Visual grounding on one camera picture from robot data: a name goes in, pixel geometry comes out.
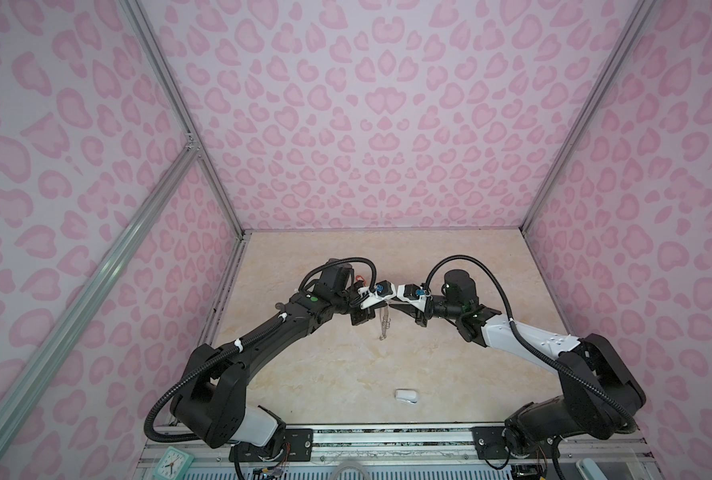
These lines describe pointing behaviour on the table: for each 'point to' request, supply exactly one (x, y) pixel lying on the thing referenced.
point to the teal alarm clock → (174, 465)
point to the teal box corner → (583, 464)
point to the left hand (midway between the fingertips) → (384, 295)
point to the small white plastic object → (406, 395)
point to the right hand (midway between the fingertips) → (396, 297)
